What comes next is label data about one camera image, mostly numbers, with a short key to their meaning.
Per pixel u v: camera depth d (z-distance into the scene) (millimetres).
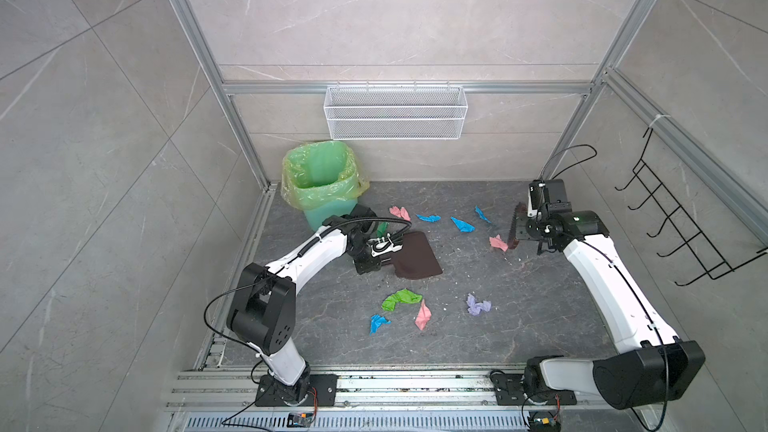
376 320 837
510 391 728
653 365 380
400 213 1083
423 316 856
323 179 1074
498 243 1007
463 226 1058
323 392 734
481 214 1102
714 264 578
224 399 738
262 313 451
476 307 859
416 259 927
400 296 884
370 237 789
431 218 1074
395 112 1005
